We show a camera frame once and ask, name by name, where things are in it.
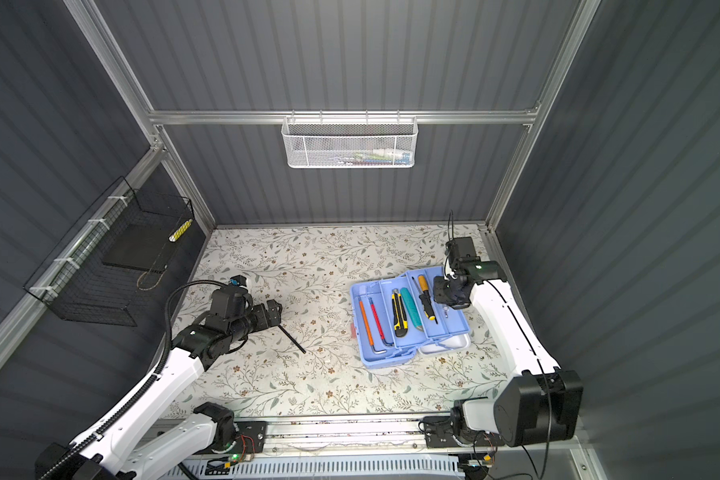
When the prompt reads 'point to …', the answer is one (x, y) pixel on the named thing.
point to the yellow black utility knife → (400, 323)
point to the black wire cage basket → (78, 286)
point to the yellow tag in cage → (180, 230)
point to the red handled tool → (378, 323)
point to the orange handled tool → (369, 332)
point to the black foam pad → (142, 246)
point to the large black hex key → (293, 340)
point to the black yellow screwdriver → (425, 299)
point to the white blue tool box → (452, 333)
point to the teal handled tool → (415, 318)
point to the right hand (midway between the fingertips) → (448, 295)
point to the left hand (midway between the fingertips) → (267, 310)
